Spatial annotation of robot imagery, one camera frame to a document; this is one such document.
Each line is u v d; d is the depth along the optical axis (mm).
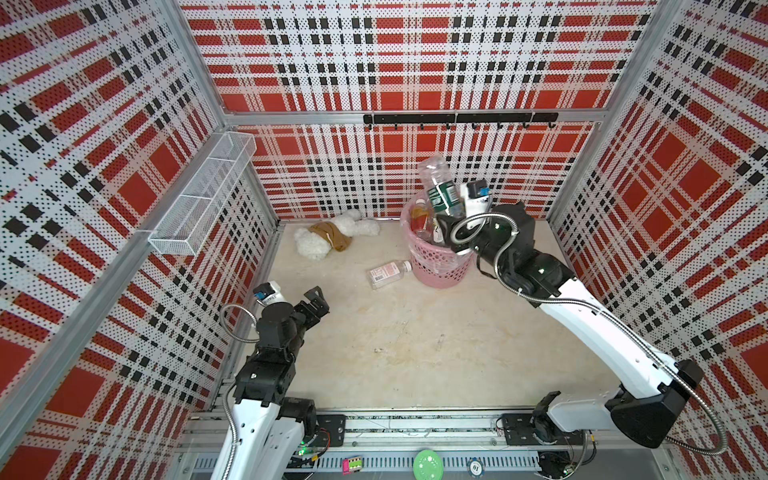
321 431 734
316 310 665
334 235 1063
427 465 663
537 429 663
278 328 511
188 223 909
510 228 454
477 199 544
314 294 685
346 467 672
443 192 626
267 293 616
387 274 1003
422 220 880
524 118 890
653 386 383
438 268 862
